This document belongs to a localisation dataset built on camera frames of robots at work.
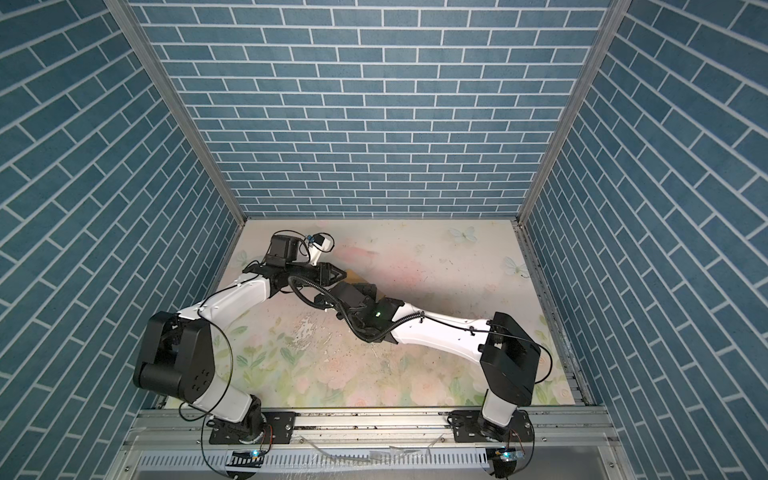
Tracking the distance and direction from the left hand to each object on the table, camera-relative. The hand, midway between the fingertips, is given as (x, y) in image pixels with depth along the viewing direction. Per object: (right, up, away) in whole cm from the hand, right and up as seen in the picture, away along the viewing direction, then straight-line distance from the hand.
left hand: (342, 275), depth 86 cm
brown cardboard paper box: (+3, -1, -1) cm, 3 cm away
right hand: (+5, -2, -6) cm, 8 cm away
